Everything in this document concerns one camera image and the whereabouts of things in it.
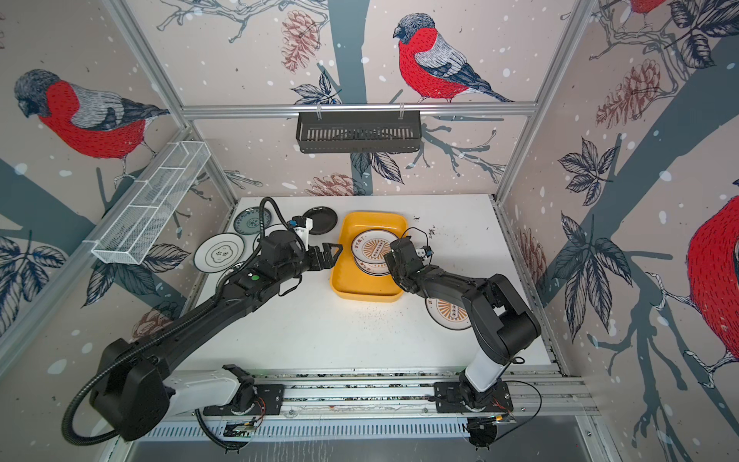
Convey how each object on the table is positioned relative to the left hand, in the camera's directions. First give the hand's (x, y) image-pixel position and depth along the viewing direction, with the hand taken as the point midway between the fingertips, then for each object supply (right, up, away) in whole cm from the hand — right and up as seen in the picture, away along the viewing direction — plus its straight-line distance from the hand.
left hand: (337, 243), depth 79 cm
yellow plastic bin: (+1, -15, +18) cm, 24 cm away
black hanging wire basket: (+4, +40, +27) cm, 49 cm away
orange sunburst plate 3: (+33, -23, +9) cm, 41 cm away
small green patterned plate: (-42, +7, +35) cm, 55 cm away
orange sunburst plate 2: (+10, -3, +22) cm, 24 cm away
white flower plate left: (-48, -5, +25) cm, 54 cm away
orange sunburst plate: (+9, -7, +16) cm, 20 cm away
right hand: (+14, -4, +15) cm, 21 cm away
